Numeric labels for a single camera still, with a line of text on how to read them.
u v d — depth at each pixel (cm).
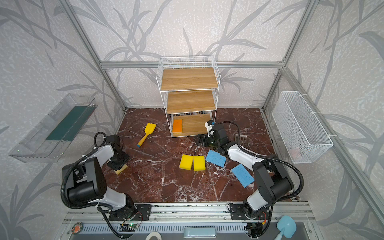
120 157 75
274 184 44
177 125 108
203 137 77
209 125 80
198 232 64
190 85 75
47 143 64
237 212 73
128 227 71
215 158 91
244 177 84
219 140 69
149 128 108
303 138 61
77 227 69
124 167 86
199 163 89
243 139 102
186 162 91
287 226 70
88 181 45
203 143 77
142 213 73
